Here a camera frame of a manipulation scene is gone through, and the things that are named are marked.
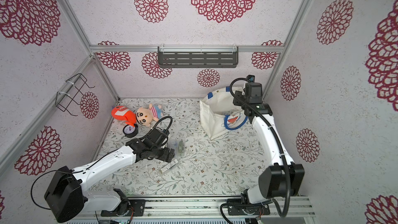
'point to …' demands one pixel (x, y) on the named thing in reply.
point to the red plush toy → (121, 112)
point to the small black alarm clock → (130, 131)
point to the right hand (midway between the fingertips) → (241, 92)
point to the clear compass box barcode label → (169, 165)
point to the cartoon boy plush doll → (145, 116)
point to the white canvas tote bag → (218, 113)
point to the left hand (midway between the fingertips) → (167, 154)
